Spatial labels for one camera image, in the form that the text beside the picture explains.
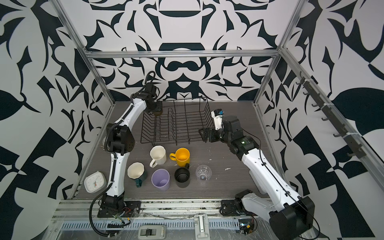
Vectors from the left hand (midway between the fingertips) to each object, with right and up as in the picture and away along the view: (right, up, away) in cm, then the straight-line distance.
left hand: (157, 104), depth 101 cm
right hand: (+31, -14, -26) cm, 42 cm away
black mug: (+18, -40, -18) cm, 48 cm away
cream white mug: (+3, -30, -12) cm, 32 cm away
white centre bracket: (+27, -58, -32) cm, 72 cm away
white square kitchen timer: (-28, -42, -21) cm, 55 cm away
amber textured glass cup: (0, -6, 0) cm, 6 cm away
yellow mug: (+17, -31, -12) cm, 37 cm away
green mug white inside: (-8, -38, -16) cm, 42 cm away
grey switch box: (+5, -59, -34) cm, 68 cm away
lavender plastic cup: (+6, -41, -20) cm, 46 cm away
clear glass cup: (+29, -39, -15) cm, 52 cm away
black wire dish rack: (+12, -11, +5) cm, 17 cm away
